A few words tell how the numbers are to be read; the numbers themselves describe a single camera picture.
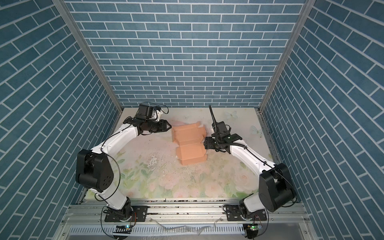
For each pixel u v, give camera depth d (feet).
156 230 2.31
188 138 3.45
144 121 2.15
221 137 2.15
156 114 2.48
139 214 2.43
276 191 1.40
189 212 2.47
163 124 2.57
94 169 1.51
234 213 2.41
